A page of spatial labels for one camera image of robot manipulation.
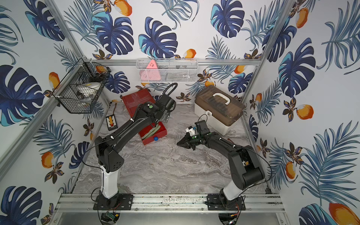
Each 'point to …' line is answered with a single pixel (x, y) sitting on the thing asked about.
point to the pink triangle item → (151, 73)
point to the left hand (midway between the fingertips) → (157, 111)
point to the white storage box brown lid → (221, 110)
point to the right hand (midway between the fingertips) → (177, 143)
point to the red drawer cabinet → (132, 101)
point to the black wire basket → (78, 91)
